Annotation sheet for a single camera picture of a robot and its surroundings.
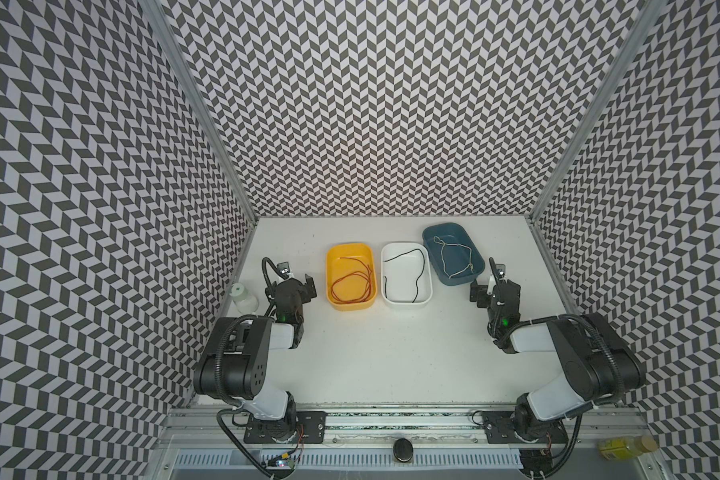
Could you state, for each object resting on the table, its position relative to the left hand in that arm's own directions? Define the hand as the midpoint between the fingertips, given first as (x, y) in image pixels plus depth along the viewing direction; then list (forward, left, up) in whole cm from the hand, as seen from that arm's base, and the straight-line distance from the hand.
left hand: (291, 275), depth 94 cm
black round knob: (-46, -33, +2) cm, 56 cm away
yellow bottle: (-46, -80, +2) cm, 92 cm away
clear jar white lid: (-9, +13, -2) cm, 16 cm away
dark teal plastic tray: (+14, -55, -8) cm, 58 cm away
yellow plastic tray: (+1, -19, -4) cm, 19 cm away
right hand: (-2, -65, -1) cm, 65 cm away
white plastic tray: (+3, -37, -4) cm, 37 cm away
